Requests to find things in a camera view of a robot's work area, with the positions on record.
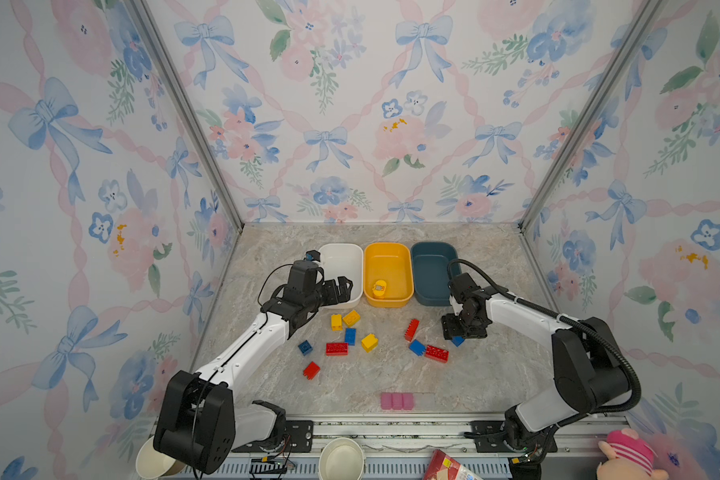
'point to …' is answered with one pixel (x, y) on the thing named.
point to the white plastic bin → (343, 260)
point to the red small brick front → (311, 370)
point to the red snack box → (442, 466)
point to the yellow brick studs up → (352, 318)
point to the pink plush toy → (631, 458)
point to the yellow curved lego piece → (379, 288)
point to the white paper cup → (341, 459)
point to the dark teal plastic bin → (429, 265)
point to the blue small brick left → (305, 347)
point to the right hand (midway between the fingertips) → (455, 331)
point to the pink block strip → (397, 401)
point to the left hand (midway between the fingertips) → (340, 282)
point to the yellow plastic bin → (387, 274)
